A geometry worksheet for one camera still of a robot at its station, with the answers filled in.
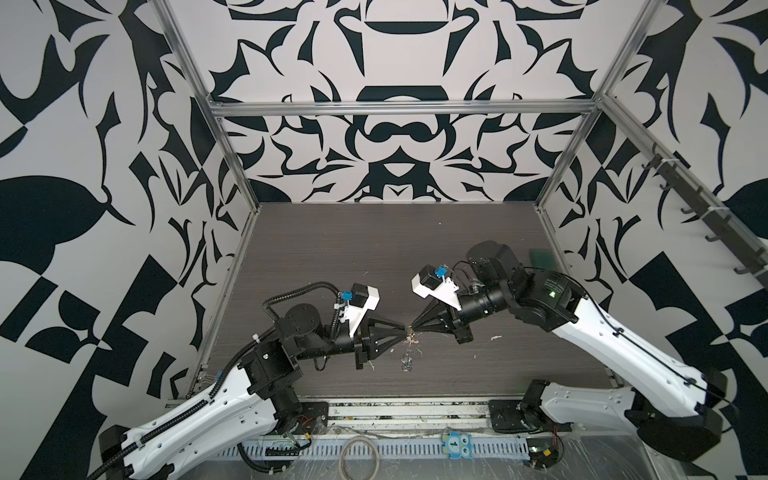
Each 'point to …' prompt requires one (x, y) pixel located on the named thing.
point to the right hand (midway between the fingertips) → (416, 325)
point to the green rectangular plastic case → (543, 259)
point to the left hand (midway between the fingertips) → (407, 327)
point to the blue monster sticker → (457, 445)
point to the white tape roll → (341, 455)
